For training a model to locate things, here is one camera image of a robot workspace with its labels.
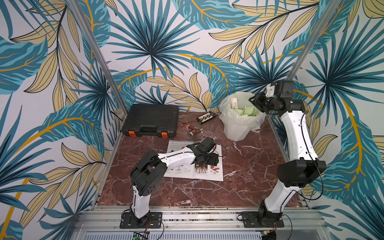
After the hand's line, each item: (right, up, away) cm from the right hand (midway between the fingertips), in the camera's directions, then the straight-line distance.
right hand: (252, 99), depth 79 cm
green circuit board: (-58, -67, -8) cm, 89 cm away
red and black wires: (-36, -12, +34) cm, 51 cm away
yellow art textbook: (-19, -42, +11) cm, 47 cm away
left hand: (-19, -35, +9) cm, 41 cm away
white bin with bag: (-5, -9, +1) cm, 10 cm away
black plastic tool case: (-61, -9, +28) cm, 68 cm away
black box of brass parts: (-21, -7, +36) cm, 43 cm away
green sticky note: (+4, -4, +17) cm, 18 cm away
